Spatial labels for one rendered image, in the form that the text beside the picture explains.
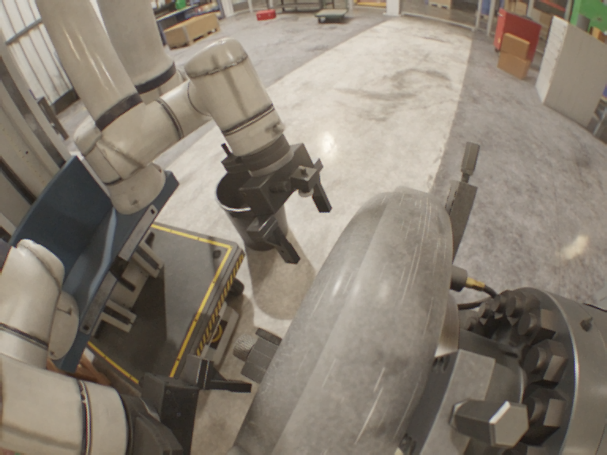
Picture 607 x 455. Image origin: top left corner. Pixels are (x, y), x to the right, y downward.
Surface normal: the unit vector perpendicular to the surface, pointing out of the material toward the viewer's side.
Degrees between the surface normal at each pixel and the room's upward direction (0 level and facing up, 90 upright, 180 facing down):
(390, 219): 19
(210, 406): 0
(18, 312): 52
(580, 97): 90
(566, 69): 90
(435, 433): 4
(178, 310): 0
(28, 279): 68
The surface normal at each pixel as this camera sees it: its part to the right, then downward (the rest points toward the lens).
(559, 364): -0.30, -0.17
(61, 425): 0.84, -0.39
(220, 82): 0.06, 0.57
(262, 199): -0.47, 0.68
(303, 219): -0.11, -0.58
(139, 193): 0.63, 0.25
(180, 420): 0.85, -0.15
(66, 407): 0.74, -0.66
